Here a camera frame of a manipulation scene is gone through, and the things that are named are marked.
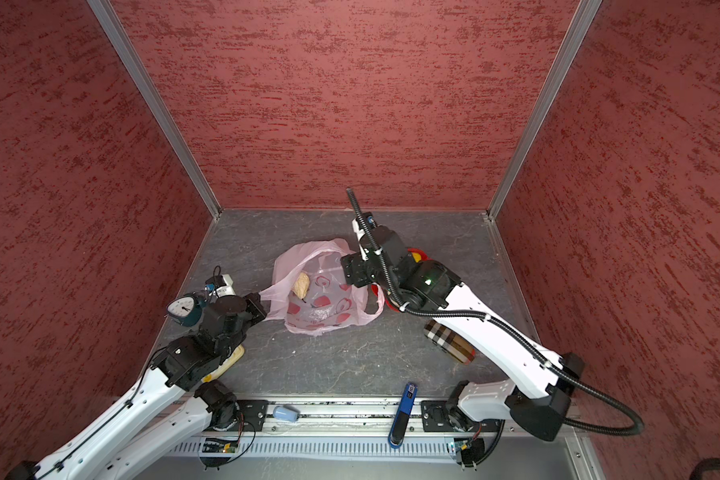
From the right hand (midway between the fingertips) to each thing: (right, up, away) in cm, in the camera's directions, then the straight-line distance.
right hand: (355, 263), depth 68 cm
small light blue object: (-18, -39, +7) cm, 44 cm away
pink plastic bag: (-16, -12, +28) cm, 35 cm away
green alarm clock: (-53, -16, +20) cm, 59 cm away
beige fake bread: (-19, -9, +26) cm, 34 cm away
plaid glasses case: (+27, -24, +15) cm, 39 cm away
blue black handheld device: (+10, -40, 0) cm, 41 cm away
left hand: (-25, -11, +8) cm, 28 cm away
